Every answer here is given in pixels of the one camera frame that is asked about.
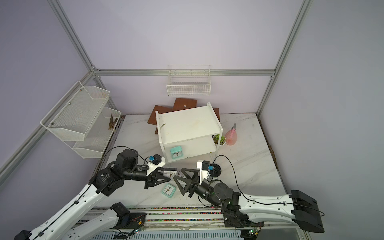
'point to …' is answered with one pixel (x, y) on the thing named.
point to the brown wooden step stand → (179, 104)
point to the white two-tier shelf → (195, 128)
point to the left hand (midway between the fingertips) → (167, 177)
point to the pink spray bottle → (231, 136)
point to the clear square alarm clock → (170, 172)
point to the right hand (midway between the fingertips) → (177, 176)
